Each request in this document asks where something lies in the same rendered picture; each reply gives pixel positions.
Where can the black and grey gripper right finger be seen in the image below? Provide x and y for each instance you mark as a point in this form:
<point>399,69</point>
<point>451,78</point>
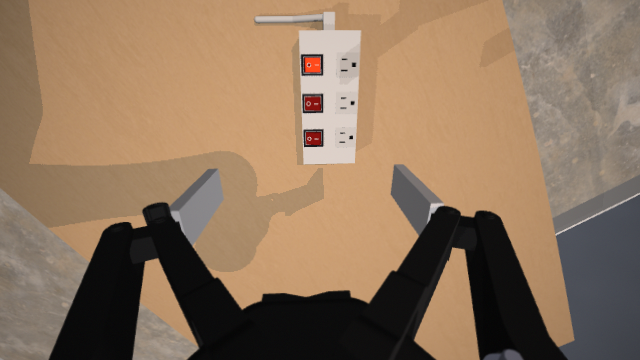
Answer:
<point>508,323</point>

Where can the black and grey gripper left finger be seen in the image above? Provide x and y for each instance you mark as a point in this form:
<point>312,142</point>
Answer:
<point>102,320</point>

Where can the white power strip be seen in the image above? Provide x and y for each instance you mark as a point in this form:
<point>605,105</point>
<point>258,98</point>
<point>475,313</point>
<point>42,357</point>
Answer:
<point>329,71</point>

